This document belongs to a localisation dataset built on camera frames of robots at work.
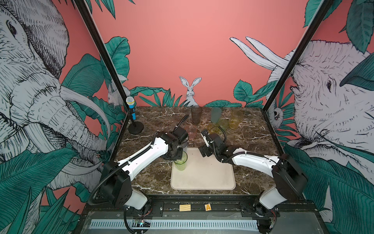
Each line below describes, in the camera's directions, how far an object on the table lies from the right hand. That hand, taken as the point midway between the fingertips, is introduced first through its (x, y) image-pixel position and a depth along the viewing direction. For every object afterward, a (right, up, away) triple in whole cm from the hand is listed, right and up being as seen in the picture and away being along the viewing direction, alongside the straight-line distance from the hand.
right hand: (204, 142), depth 88 cm
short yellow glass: (+4, +9, -12) cm, 16 cm away
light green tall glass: (-14, -11, -11) cm, 21 cm away
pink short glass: (-8, +6, +14) cm, 17 cm away
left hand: (-16, -7, -7) cm, 19 cm away
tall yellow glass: (+30, +17, +31) cm, 46 cm away
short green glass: (+17, +11, +20) cm, 28 cm away
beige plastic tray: (+1, -19, -1) cm, 19 cm away
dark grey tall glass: (-4, +18, +14) cm, 23 cm away
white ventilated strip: (-14, -38, -17) cm, 44 cm away
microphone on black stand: (-51, +7, +18) cm, 54 cm away
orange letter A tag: (+1, -32, -13) cm, 35 cm away
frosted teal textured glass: (+12, +18, +27) cm, 35 cm away
